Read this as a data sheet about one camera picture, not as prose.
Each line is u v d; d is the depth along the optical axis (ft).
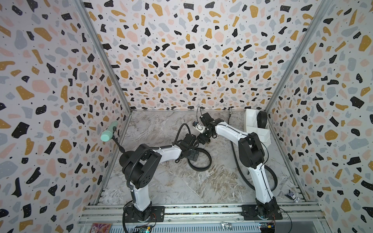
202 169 2.91
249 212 2.44
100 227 2.25
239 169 2.87
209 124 2.53
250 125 3.61
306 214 2.47
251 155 1.94
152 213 2.39
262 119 3.41
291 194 2.56
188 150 2.76
